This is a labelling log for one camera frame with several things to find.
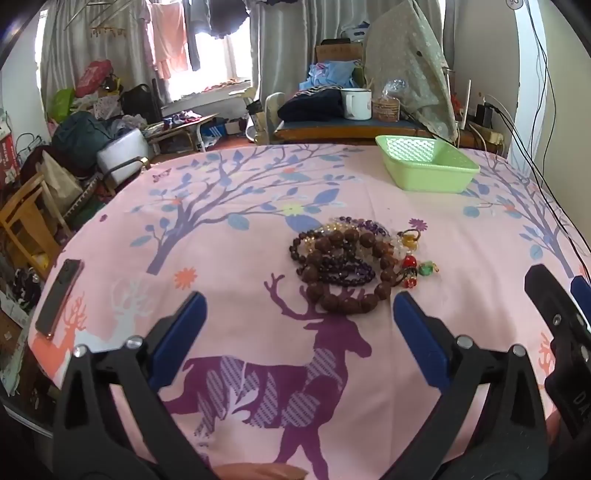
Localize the white storage box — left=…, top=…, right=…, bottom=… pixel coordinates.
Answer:
left=96, top=128, right=149, bottom=183

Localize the clear plastic bag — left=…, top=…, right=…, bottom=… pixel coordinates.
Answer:
left=381, top=78, right=409, bottom=100

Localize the dark navy clothing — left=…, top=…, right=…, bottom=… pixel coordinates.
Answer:
left=278, top=90, right=345, bottom=123

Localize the yellow crystal bead bracelet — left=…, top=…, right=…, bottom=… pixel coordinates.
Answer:
left=305, top=222, right=409, bottom=261

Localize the grey curtain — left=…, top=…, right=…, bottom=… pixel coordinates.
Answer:
left=249, top=0, right=370, bottom=100
left=39, top=0, right=158, bottom=107

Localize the beige power strip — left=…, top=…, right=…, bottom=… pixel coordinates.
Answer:
left=468, top=121, right=505, bottom=146

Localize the red cardboard box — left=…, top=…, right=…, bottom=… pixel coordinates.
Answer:
left=0, top=131, right=21, bottom=185

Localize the cream plastic chair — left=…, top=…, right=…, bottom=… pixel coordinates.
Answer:
left=265, top=92, right=287, bottom=144

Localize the black smartphone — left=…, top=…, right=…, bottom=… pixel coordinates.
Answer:
left=35, top=258, right=85, bottom=340

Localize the pink hanging garment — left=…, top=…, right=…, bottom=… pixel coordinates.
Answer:
left=148, top=2, right=190, bottom=75

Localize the grey-green dotted cloth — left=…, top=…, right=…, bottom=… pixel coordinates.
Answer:
left=365, top=0, right=460, bottom=139

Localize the light purple amethyst bracelet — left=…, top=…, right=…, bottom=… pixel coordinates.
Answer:
left=339, top=216, right=391, bottom=236

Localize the pink deer print tablecloth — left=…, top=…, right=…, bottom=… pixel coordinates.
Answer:
left=30, top=143, right=591, bottom=480

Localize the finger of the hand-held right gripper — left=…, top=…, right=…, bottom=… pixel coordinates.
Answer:
left=571, top=276, right=591, bottom=324
left=525, top=264, right=591, bottom=337

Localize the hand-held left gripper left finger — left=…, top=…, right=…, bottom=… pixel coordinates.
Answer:
left=52, top=291, right=218, bottom=480

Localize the brown woven container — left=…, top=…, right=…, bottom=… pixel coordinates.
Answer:
left=372, top=98, right=400, bottom=123

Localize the dark hanging garment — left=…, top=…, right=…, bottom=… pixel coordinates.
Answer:
left=182, top=0, right=252, bottom=70

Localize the large brown wooden bead bracelet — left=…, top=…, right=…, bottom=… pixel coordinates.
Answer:
left=302, top=229, right=399, bottom=315

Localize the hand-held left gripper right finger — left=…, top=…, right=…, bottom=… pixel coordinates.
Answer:
left=392, top=291, right=550, bottom=480

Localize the black bag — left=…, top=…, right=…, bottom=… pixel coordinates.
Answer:
left=121, top=83, right=162, bottom=123

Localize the black power cable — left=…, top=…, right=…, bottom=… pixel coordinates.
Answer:
left=492, top=0, right=591, bottom=254

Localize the green plastic basket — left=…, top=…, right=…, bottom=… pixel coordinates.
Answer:
left=375, top=135, right=481, bottom=193

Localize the dark green bag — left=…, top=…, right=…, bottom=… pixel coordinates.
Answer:
left=53, top=111, right=114, bottom=162

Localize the bright green plastic bag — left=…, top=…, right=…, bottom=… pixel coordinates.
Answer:
left=48, top=88, right=77, bottom=121

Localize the red bag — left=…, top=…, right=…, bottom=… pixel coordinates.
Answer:
left=76, top=60, right=114, bottom=97

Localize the small wooden desk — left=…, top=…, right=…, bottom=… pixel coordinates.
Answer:
left=148, top=113, right=218, bottom=153

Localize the wooden bench with blue top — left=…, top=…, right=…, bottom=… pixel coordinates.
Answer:
left=272, top=113, right=462, bottom=148

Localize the wooden chair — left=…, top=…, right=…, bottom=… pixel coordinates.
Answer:
left=0, top=173, right=70, bottom=278

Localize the colourful charm bracelet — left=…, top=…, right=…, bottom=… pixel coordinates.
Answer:
left=397, top=228, right=439, bottom=289

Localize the dark purple bead bracelet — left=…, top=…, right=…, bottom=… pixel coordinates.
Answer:
left=298, top=256, right=377, bottom=286

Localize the white enamel mug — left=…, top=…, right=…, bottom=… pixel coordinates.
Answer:
left=341, top=88, right=373, bottom=121

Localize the light blue clothing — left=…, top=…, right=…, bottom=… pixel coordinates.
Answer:
left=299, top=62, right=365, bottom=90

